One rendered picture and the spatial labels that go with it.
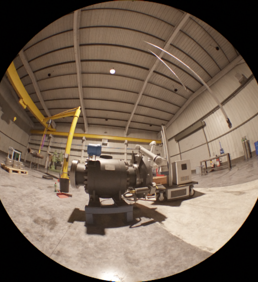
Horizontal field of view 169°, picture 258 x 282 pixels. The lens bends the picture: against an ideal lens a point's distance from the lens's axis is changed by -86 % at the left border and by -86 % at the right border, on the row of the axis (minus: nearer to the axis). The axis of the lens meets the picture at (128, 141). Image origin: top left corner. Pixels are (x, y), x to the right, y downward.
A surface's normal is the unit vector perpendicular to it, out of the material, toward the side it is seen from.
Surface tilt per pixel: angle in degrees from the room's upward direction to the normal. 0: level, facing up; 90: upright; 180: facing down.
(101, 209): 90
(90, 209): 90
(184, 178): 90
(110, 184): 108
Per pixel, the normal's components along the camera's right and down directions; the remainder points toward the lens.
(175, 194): -0.22, -0.35
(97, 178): 0.36, -0.33
